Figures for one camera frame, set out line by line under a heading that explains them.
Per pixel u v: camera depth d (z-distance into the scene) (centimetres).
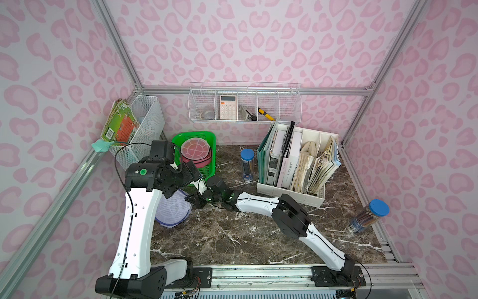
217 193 72
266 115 98
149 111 82
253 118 91
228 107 95
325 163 79
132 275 36
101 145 63
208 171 107
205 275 73
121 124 73
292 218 59
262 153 76
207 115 96
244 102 101
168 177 52
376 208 73
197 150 114
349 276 63
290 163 84
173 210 82
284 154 75
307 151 97
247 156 88
